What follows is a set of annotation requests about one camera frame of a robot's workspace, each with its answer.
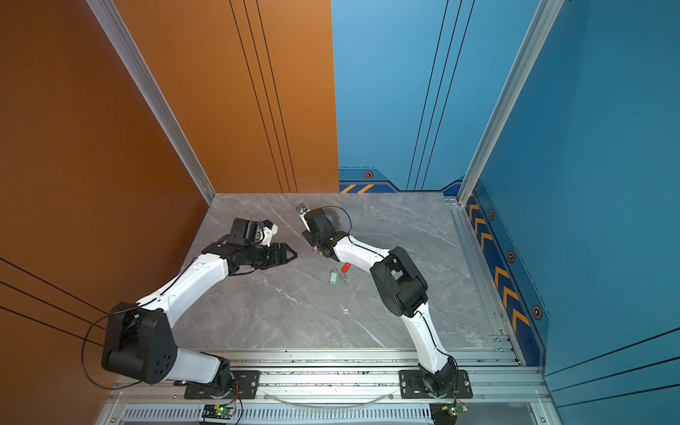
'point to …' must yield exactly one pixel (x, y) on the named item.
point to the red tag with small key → (344, 269)
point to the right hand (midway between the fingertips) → (312, 223)
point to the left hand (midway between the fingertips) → (290, 254)
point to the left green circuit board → (218, 412)
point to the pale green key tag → (333, 277)
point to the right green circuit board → (445, 413)
